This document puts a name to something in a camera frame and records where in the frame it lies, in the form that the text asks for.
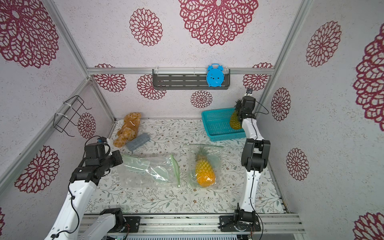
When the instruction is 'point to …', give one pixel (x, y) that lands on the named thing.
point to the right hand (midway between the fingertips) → (245, 96)
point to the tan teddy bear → (129, 130)
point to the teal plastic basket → (217, 124)
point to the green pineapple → (235, 120)
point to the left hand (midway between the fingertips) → (120, 155)
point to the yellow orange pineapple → (205, 174)
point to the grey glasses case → (138, 141)
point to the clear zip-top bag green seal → (157, 170)
